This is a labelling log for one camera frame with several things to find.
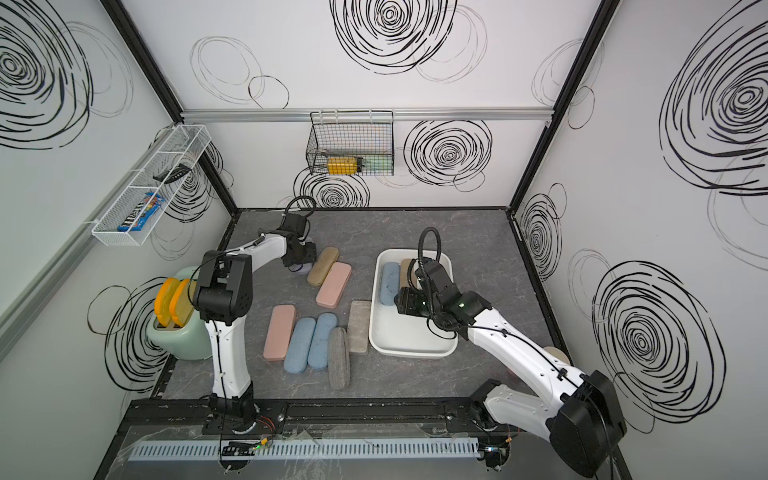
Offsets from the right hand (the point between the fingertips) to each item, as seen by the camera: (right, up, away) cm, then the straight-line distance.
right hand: (403, 300), depth 79 cm
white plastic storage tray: (-3, -13, +12) cm, 18 cm away
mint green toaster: (-53, -9, -6) cm, 54 cm away
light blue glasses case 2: (-24, -14, +3) cm, 28 cm away
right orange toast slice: (-53, +2, -8) cm, 54 cm away
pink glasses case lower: (-36, -11, +8) cm, 39 cm away
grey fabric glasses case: (-17, -15, -1) cm, 23 cm away
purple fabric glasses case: (-30, +7, +10) cm, 33 cm away
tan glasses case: (+1, +4, +18) cm, 18 cm away
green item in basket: (-7, +39, +8) cm, 40 cm away
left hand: (-34, +10, +27) cm, 44 cm away
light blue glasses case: (-29, -15, +3) cm, 33 cm away
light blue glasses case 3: (-4, +2, +17) cm, 18 cm away
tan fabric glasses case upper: (-26, +8, +23) cm, 35 cm away
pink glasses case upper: (-22, +1, +18) cm, 28 cm away
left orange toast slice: (-58, +2, -8) cm, 59 cm away
